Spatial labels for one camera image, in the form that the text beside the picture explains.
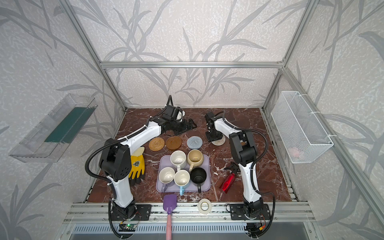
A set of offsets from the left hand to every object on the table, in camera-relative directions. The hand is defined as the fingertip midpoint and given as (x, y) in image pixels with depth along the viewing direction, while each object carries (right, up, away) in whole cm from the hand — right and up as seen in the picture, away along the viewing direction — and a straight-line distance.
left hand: (194, 124), depth 88 cm
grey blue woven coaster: (0, -13, +11) cm, 17 cm away
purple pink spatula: (-12, -41, -13) cm, 45 cm away
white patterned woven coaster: (+16, -13, +11) cm, 23 cm away
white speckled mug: (-10, -22, +2) cm, 24 cm away
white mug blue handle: (-7, -30, -6) cm, 32 cm away
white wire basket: (+47, -5, -27) cm, 54 cm away
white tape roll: (+6, -44, -14) cm, 47 cm away
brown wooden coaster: (-15, -13, +11) cm, 22 cm away
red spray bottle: (+20, -32, -6) cm, 38 cm away
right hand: (+12, -8, +14) cm, 20 cm away
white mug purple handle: (-16, -30, -4) cm, 34 cm away
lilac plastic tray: (-19, -23, +3) cm, 30 cm away
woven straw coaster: (-26, -14, +10) cm, 31 cm away
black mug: (+2, -30, -5) cm, 31 cm away
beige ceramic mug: (0, -21, +3) cm, 21 cm away
